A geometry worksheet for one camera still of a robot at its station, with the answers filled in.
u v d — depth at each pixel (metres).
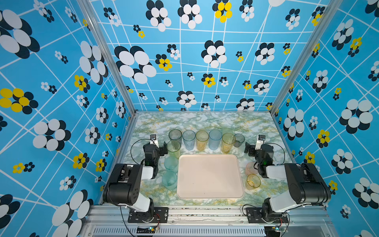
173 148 0.92
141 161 0.72
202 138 0.96
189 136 0.92
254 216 0.72
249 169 0.88
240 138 1.00
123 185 0.46
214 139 0.87
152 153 0.72
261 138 0.81
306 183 0.45
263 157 0.72
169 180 0.85
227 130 1.03
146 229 0.71
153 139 0.79
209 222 0.73
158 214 0.74
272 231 0.69
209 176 0.91
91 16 0.71
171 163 0.91
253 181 0.84
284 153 0.96
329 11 0.69
